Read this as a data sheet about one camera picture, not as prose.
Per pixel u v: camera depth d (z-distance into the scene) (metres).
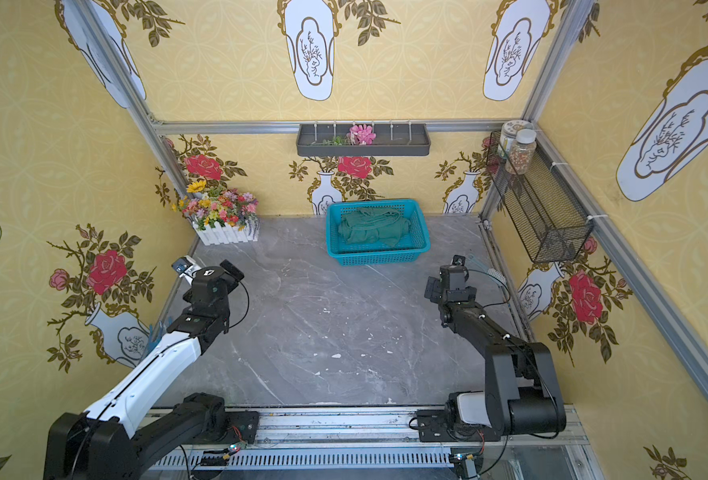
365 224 1.06
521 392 0.42
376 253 1.10
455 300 0.70
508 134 0.85
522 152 0.80
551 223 0.80
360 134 0.88
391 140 0.92
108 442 0.39
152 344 0.94
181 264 0.68
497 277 1.13
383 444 0.72
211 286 0.62
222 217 1.01
